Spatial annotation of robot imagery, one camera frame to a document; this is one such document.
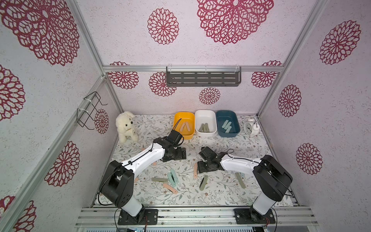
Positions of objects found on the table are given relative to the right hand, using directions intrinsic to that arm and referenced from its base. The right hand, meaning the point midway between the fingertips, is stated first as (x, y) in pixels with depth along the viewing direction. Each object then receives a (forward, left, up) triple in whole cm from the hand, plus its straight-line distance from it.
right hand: (200, 166), depth 91 cm
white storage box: (+47, -7, -3) cm, 48 cm away
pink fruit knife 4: (+1, +29, 0) cm, 29 cm away
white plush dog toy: (+18, +48, +16) cm, 53 cm away
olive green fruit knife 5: (-11, -1, -1) cm, 11 cm away
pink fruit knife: (+33, +13, 0) cm, 35 cm away
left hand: (+2, +14, +8) cm, 16 cm away
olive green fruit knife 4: (-9, +23, 0) cm, 25 cm away
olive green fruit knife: (+33, -6, -1) cm, 33 cm away
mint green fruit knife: (+36, -21, 0) cm, 42 cm away
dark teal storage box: (+43, -19, +1) cm, 48 cm away
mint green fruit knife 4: (-8, +17, 0) cm, 18 cm away
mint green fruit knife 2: (+35, -23, -1) cm, 42 cm away
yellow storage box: (+40, +14, +2) cm, 43 cm away
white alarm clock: (+26, -36, +7) cm, 45 cm away
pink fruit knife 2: (-3, +3, +1) cm, 4 cm away
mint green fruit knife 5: (-7, +15, 0) cm, 16 cm away
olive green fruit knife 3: (+31, -4, 0) cm, 31 cm away
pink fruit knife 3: (-14, +17, 0) cm, 22 cm away
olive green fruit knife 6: (-11, -25, -1) cm, 27 cm away
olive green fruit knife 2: (+32, -2, -1) cm, 32 cm away
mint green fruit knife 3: (+31, -23, 0) cm, 38 cm away
